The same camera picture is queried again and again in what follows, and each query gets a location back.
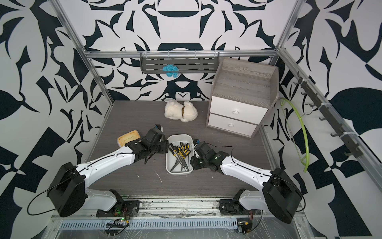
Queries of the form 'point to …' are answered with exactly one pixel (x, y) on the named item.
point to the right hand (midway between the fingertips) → (191, 159)
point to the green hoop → (307, 160)
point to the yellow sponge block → (123, 140)
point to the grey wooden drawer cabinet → (241, 93)
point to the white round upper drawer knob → (236, 112)
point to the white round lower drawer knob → (231, 125)
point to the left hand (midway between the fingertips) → (165, 141)
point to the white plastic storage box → (173, 167)
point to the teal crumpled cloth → (170, 67)
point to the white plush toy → (186, 112)
